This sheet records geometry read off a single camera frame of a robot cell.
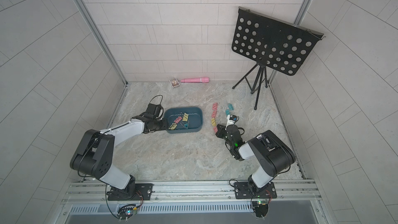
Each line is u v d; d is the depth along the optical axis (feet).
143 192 2.34
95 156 1.44
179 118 3.14
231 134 2.23
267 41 2.58
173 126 2.99
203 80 3.79
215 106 3.34
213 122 3.08
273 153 1.50
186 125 2.93
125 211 2.25
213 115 3.22
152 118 2.33
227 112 3.26
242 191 2.34
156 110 2.41
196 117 3.19
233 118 2.65
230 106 3.35
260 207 2.19
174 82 3.79
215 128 3.00
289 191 2.37
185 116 3.16
